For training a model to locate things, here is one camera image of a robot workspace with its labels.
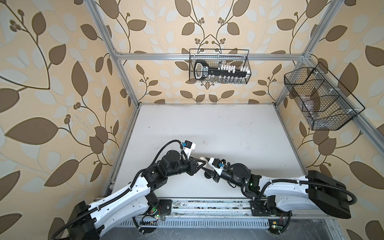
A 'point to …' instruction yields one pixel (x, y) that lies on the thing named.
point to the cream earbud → (205, 142)
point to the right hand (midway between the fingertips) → (204, 163)
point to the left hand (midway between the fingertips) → (205, 163)
